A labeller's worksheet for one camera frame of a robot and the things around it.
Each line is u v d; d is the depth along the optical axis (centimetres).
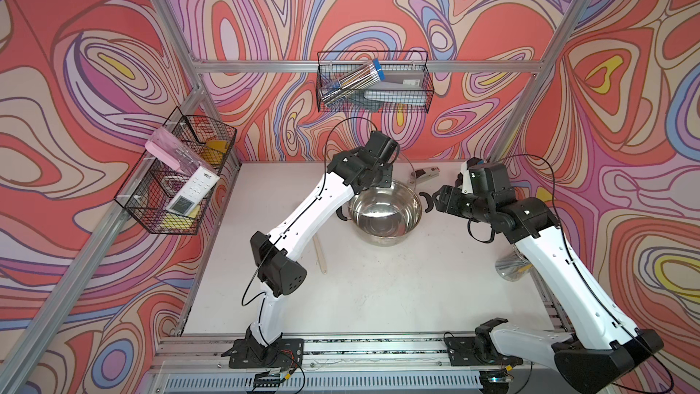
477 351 71
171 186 70
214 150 78
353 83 79
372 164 56
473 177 54
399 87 88
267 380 72
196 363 73
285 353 73
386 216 77
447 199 62
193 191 69
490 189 51
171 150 70
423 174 111
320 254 93
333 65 88
